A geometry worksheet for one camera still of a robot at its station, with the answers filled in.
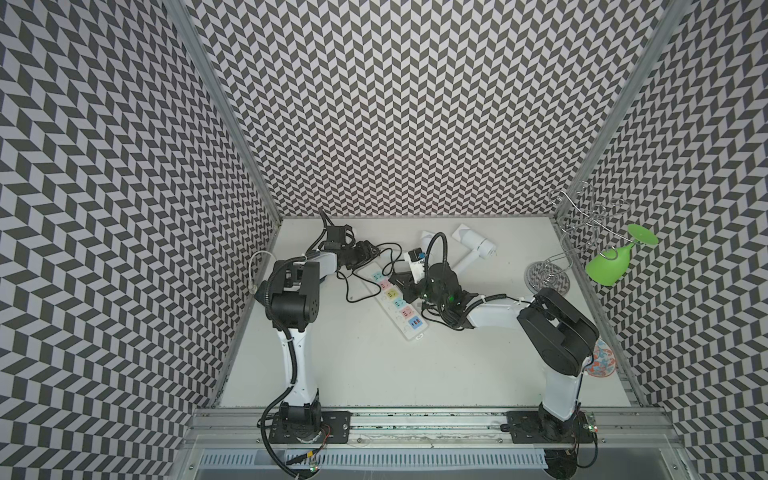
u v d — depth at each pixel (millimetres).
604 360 807
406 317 889
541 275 981
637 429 756
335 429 722
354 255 958
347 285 992
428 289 763
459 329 873
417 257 770
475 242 1044
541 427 649
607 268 780
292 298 568
